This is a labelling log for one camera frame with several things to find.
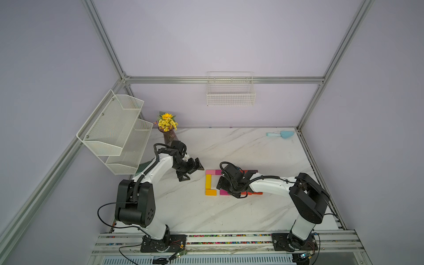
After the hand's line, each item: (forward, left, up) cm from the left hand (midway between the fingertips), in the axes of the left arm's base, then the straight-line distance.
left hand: (197, 174), depth 86 cm
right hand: (-5, -14, -8) cm, 17 cm away
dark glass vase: (+23, +18, +5) cm, 29 cm away
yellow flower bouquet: (+24, +17, +15) cm, 34 cm away
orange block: (-5, -7, -10) cm, 13 cm away
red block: (-17, -26, +16) cm, 35 cm away
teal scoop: (+39, -60, -11) cm, 73 cm away
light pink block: (+6, -7, -8) cm, 12 cm away
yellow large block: (+1, -6, -9) cm, 11 cm away
